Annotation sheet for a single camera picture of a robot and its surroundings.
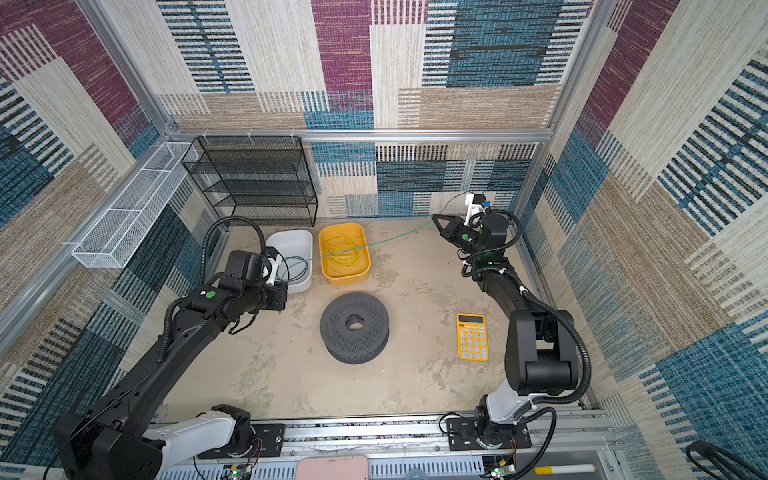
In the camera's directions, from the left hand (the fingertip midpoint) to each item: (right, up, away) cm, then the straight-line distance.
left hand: (285, 287), depth 79 cm
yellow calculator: (+51, -16, +10) cm, 55 cm away
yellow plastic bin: (+15, +1, +20) cm, 25 cm away
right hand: (+39, +19, +5) cm, 44 cm away
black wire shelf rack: (-21, +36, +30) cm, 51 cm away
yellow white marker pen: (+68, -41, -8) cm, 80 cm away
